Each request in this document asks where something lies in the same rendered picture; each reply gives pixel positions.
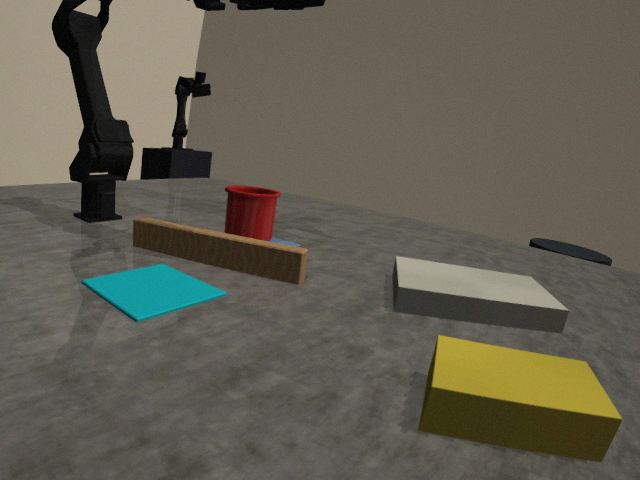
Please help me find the yellow rectangular block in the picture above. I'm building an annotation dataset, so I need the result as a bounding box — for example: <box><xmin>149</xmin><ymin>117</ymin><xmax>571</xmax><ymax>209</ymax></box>
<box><xmin>418</xmin><ymin>335</ymin><xmax>623</xmax><ymax>462</ymax></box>

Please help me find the red cup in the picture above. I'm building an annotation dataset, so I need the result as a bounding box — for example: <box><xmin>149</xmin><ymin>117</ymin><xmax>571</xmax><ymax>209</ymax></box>
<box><xmin>224</xmin><ymin>185</ymin><xmax>280</xmax><ymax>241</ymax></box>

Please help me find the brown wooden bar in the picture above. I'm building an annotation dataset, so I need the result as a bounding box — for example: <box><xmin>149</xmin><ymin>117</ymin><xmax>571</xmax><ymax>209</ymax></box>
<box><xmin>133</xmin><ymin>217</ymin><xmax>308</xmax><ymax>285</ymax></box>

